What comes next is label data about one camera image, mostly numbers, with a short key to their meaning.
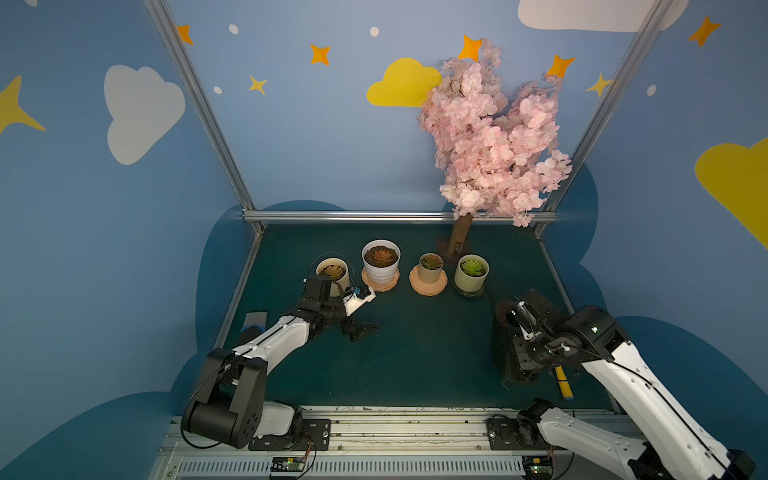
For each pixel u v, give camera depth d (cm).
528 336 60
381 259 99
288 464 72
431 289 102
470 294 101
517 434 68
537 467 72
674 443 38
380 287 102
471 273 98
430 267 101
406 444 73
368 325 78
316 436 75
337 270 98
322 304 71
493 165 66
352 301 75
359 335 77
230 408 42
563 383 80
